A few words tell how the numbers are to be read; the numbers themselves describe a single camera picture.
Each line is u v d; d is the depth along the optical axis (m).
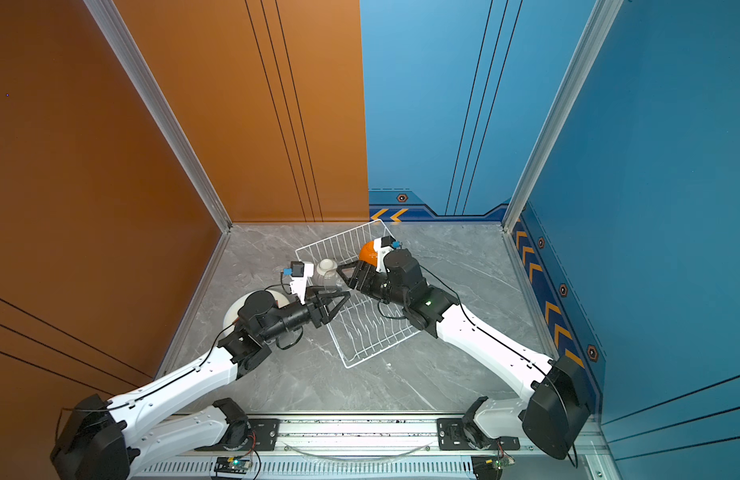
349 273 0.66
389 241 0.68
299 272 0.63
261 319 0.56
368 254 1.03
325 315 0.63
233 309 0.92
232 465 0.70
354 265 0.65
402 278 0.55
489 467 0.71
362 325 0.90
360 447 0.73
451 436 0.72
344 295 0.67
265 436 0.74
